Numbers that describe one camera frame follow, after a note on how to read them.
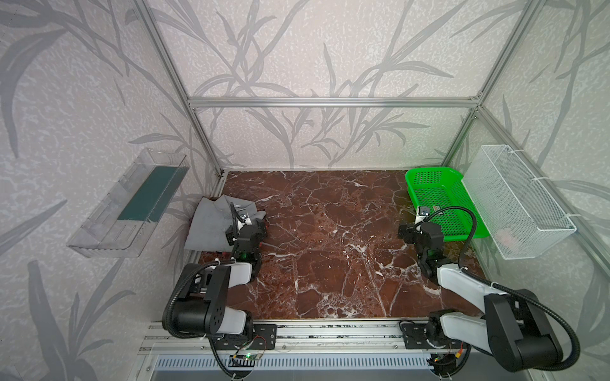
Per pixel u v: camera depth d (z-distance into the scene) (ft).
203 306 1.42
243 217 2.53
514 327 1.37
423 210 2.48
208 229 2.88
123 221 2.11
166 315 1.34
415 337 2.41
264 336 2.38
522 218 2.06
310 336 2.47
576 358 1.27
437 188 3.76
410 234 2.64
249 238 2.27
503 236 2.42
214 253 2.98
